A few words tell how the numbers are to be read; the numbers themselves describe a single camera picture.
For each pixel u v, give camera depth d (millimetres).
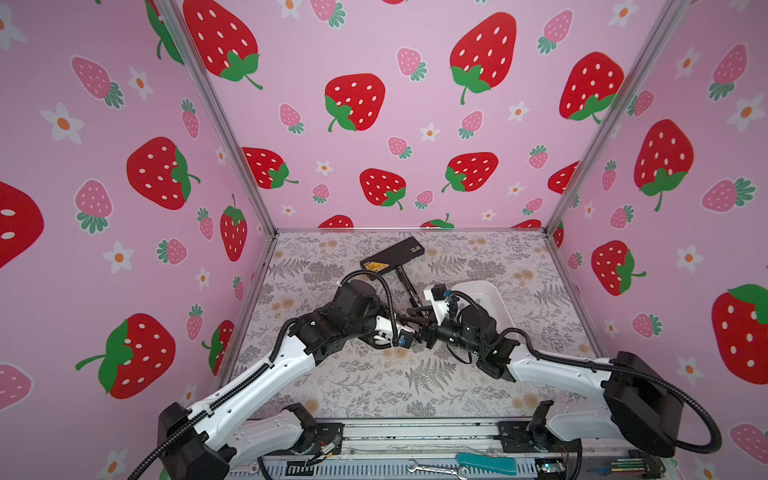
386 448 731
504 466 710
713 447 374
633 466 687
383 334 613
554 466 704
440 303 665
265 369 448
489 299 996
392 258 1113
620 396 419
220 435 396
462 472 699
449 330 674
